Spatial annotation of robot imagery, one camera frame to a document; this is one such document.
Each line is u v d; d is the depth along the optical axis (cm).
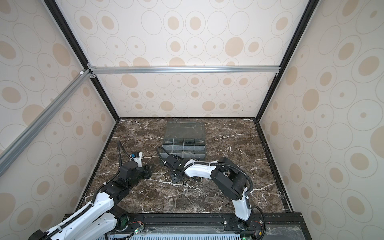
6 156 51
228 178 49
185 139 102
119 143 106
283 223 75
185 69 94
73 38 78
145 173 73
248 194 53
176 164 70
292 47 81
